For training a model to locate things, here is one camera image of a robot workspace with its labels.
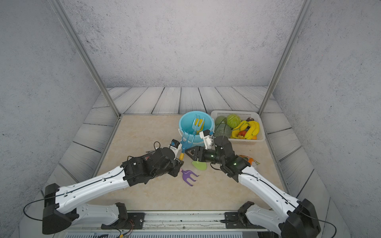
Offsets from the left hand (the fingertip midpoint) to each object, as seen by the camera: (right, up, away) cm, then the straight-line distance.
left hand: (184, 164), depth 70 cm
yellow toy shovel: (+9, +20, +30) cm, 37 cm away
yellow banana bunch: (+42, +15, +25) cm, 51 cm away
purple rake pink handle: (0, -10, +16) cm, 19 cm away
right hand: (+2, +5, -1) cm, 6 cm away
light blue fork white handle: (+5, +17, +30) cm, 35 cm away
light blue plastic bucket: (-1, +20, +26) cm, 32 cm away
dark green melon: (+23, +16, +26) cm, 38 cm away
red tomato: (+37, +13, +29) cm, 49 cm away
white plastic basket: (+48, +26, +38) cm, 67 cm away
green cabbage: (+30, +21, +28) cm, 46 cm away
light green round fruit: (+23, +22, +32) cm, 45 cm away
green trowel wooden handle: (+8, -6, +22) cm, 24 cm away
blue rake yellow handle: (+1, +9, -1) cm, 9 cm away
